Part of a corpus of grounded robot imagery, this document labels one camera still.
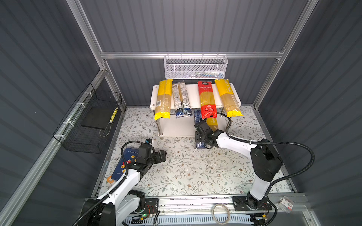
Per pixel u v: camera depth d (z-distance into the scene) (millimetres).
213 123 987
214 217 698
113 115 784
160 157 774
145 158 656
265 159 494
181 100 724
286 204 721
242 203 734
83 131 710
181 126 996
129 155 869
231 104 707
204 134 702
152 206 722
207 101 722
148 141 777
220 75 904
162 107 693
